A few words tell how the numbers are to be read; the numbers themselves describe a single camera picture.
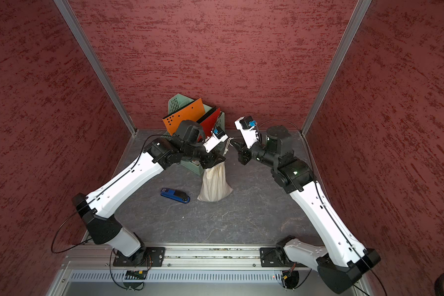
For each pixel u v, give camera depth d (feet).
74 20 2.43
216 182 2.49
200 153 1.94
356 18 2.41
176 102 3.41
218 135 1.93
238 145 1.99
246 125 1.63
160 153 1.57
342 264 1.20
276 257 2.38
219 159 2.13
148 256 2.40
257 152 1.71
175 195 2.89
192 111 3.00
